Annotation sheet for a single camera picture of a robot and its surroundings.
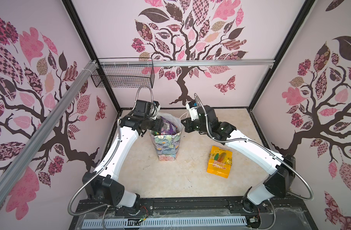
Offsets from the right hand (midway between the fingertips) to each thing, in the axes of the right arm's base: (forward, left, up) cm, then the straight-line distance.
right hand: (181, 119), depth 74 cm
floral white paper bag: (-8, +9, -14) cm, 18 cm away
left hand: (+1, +13, -5) cm, 14 cm away
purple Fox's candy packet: (+1, +7, -9) cm, 11 cm away
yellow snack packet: (-13, -23, -25) cm, 37 cm away
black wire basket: (+39, +37, +5) cm, 54 cm away
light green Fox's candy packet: (-2, +15, -10) cm, 18 cm away
